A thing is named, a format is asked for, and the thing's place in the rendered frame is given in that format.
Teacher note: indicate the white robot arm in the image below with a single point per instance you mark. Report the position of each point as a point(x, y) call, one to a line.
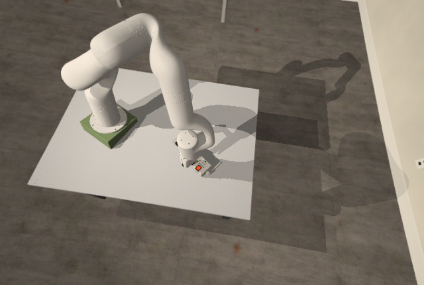
point(115, 47)

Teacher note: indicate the beige power strip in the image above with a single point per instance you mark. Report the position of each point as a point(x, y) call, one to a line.
point(201, 166)

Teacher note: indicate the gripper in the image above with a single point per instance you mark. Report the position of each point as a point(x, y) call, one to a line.
point(188, 163)

